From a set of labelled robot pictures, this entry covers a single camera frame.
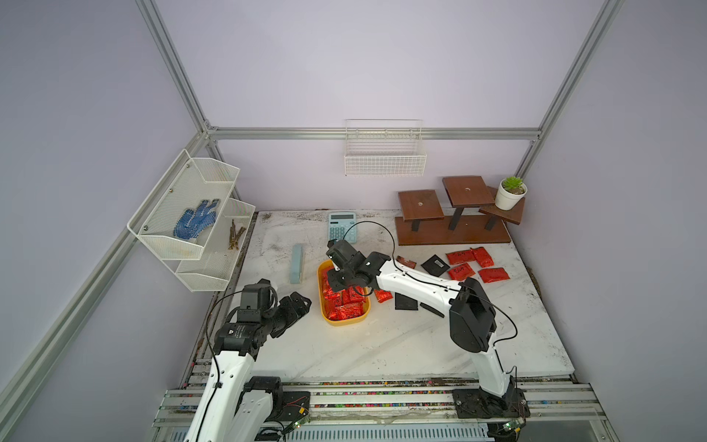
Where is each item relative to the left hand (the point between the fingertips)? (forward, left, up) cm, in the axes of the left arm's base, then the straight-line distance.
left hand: (302, 312), depth 77 cm
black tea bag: (-9, -32, +21) cm, 39 cm away
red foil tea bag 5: (+12, -24, -12) cm, 29 cm away
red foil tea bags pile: (+8, -11, -11) cm, 18 cm away
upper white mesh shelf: (+20, +35, +18) cm, 44 cm away
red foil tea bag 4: (+20, -66, -12) cm, 70 cm away
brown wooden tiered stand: (+45, -65, -8) cm, 79 cm away
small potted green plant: (+39, -68, +11) cm, 79 cm away
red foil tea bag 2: (+28, -64, -12) cm, 71 cm away
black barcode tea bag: (+26, -46, -14) cm, 54 cm away
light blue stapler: (+20, +7, -10) cm, 23 cm away
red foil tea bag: (+29, -55, -12) cm, 64 cm away
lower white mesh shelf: (+16, +32, -3) cm, 36 cm away
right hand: (+12, -9, -3) cm, 16 cm away
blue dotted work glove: (+19, +32, +17) cm, 40 cm away
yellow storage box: (+2, -10, -12) cm, 16 cm away
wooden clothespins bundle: (+29, +28, 0) cm, 40 cm away
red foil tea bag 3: (+22, -54, -13) cm, 60 cm away
